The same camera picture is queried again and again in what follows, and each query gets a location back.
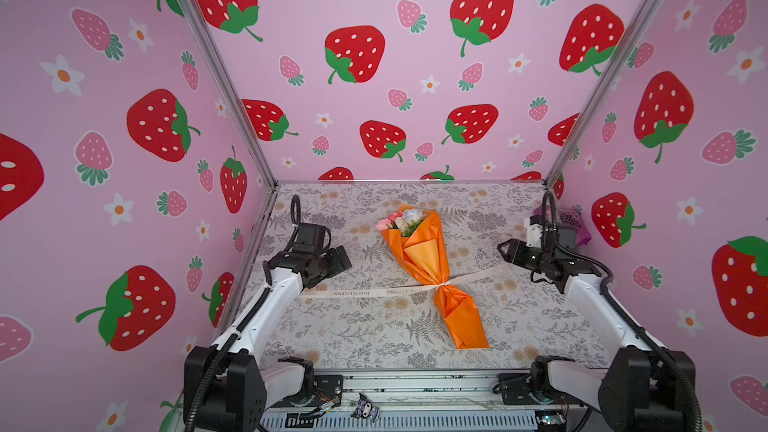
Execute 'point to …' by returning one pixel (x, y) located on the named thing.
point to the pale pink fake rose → (382, 224)
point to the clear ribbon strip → (389, 289)
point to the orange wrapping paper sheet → (424, 250)
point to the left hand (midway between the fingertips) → (339, 263)
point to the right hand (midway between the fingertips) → (503, 248)
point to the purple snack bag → (570, 217)
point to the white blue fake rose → (413, 215)
